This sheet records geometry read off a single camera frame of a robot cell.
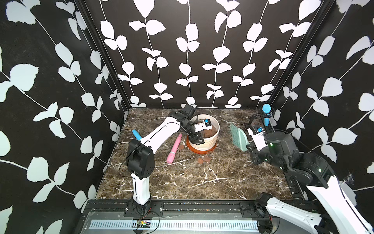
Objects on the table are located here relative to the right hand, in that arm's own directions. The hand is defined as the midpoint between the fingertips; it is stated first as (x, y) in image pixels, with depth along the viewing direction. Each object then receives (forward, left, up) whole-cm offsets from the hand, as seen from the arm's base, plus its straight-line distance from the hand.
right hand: (246, 142), depth 63 cm
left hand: (+14, +18, -14) cm, 27 cm away
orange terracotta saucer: (+12, +19, -31) cm, 38 cm away
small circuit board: (-28, +48, -33) cm, 65 cm away
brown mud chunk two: (+7, +14, -32) cm, 36 cm away
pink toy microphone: (+6, +38, -29) cm, 48 cm away
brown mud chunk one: (+6, +19, -32) cm, 38 cm away
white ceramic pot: (+12, +13, -19) cm, 26 cm away
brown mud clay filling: (+20, +13, -21) cm, 32 cm away
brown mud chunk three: (+16, +32, -32) cm, 48 cm away
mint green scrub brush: (+4, +2, -2) cm, 5 cm away
